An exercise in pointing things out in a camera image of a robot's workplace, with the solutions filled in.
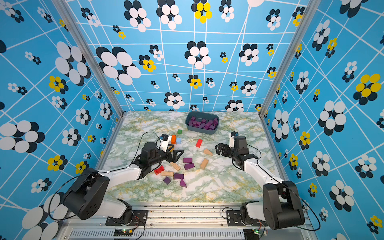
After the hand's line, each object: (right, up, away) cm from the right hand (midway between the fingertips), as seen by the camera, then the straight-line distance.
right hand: (224, 147), depth 90 cm
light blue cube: (-29, +3, +13) cm, 32 cm away
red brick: (-16, 0, +12) cm, 20 cm away
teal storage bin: (-13, +15, +20) cm, 28 cm away
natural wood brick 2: (-35, -15, -1) cm, 39 cm away
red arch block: (-39, -14, -1) cm, 42 cm away
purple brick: (-28, -17, -1) cm, 33 cm away
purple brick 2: (-22, -12, +2) cm, 25 cm away
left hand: (-26, 0, -5) cm, 26 cm away
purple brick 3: (-23, -9, +4) cm, 25 cm away
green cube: (-29, +9, +19) cm, 36 cm away
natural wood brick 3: (-12, -10, +1) cm, 16 cm away
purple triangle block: (-25, -19, -7) cm, 32 cm away
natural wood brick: (-30, -12, +1) cm, 32 cm away
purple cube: (-34, -18, -5) cm, 39 cm away
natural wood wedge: (-10, -4, +7) cm, 13 cm away
